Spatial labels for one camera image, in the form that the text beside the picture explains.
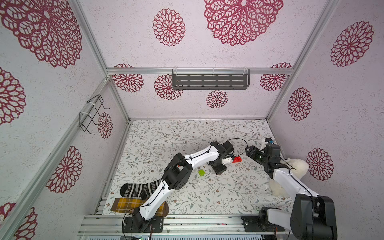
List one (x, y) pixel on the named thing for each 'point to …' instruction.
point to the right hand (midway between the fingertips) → (249, 148)
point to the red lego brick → (237, 159)
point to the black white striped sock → (143, 191)
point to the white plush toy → (299, 169)
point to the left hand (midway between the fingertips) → (217, 170)
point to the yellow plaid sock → (127, 205)
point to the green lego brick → (202, 172)
